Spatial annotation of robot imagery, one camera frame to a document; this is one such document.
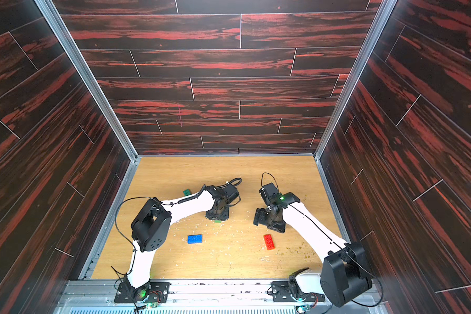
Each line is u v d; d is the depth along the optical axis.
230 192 0.76
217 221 0.93
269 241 0.86
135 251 0.56
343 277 0.40
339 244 0.43
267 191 0.66
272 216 0.59
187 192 1.02
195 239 0.86
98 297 0.73
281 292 0.73
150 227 0.52
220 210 0.76
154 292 0.73
